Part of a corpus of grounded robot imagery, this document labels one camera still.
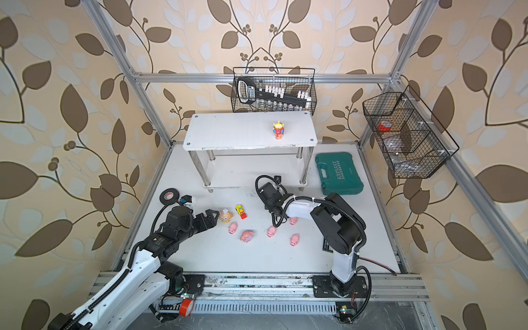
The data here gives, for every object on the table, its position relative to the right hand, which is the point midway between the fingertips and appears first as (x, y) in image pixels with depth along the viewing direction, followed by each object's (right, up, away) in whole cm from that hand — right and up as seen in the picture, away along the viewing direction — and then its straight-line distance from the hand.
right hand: (274, 199), depth 97 cm
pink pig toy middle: (-2, -12, -10) cm, 16 cm away
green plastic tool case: (+32, +12, +5) cm, 35 cm away
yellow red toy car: (-15, -5, -4) cm, 17 cm away
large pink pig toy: (-12, -13, -14) cm, 22 cm away
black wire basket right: (+53, +25, -17) cm, 61 cm away
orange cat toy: (-21, -6, -10) cm, 24 cm away
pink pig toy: (-18, -11, -9) cm, 23 cm away
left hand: (-27, -4, -14) cm, 31 cm away
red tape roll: (+44, +32, -16) cm, 57 cm away
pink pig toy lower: (+8, -15, -12) cm, 21 cm away
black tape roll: (-48, +1, +2) cm, 48 cm away
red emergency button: (-30, -31, -29) cm, 52 cm away
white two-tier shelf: (-15, +22, -23) cm, 35 cm away
